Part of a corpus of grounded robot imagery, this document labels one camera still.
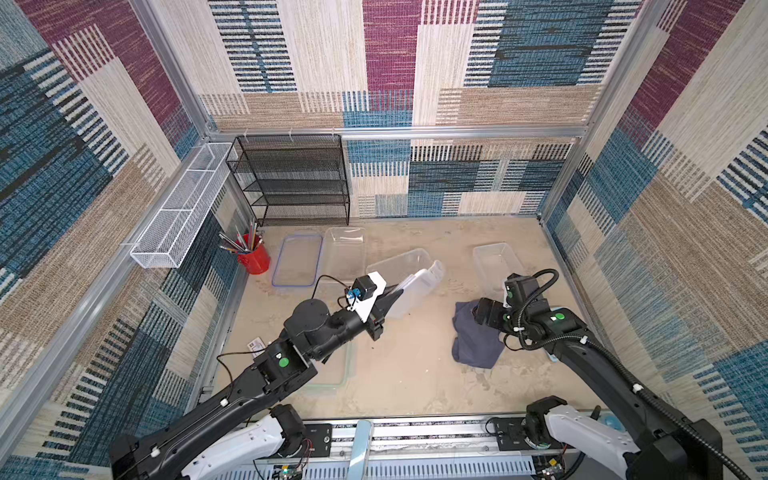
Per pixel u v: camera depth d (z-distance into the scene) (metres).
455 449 0.73
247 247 1.02
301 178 1.10
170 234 0.72
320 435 0.75
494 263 1.04
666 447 0.39
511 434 0.74
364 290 0.48
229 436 0.56
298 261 1.12
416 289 0.61
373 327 0.53
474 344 0.82
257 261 1.02
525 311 0.61
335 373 0.83
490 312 0.73
